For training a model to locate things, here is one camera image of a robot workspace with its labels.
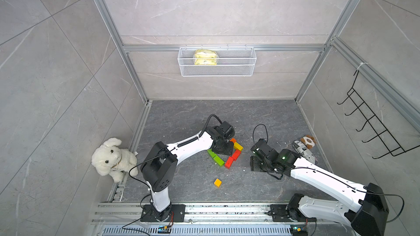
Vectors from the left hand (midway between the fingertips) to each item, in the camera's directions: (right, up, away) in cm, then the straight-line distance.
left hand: (231, 150), depth 85 cm
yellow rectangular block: (+5, 0, +8) cm, 9 cm away
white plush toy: (-58, -1, -11) cm, 59 cm away
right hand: (+11, -6, -6) cm, 14 cm away
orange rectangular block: (+2, +3, +12) cm, 12 cm away
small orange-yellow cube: (-7, -16, -4) cm, 18 cm away
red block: (+3, -4, +6) cm, 8 cm away
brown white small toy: (+47, +3, +10) cm, 48 cm away
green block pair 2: (-7, -7, +3) cm, 10 cm away
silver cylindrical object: (+41, -2, +5) cm, 42 cm away
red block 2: (-1, -7, +1) cm, 7 cm away
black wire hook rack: (+58, +9, -23) cm, 63 cm away
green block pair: (-10, -3, +4) cm, 11 cm away
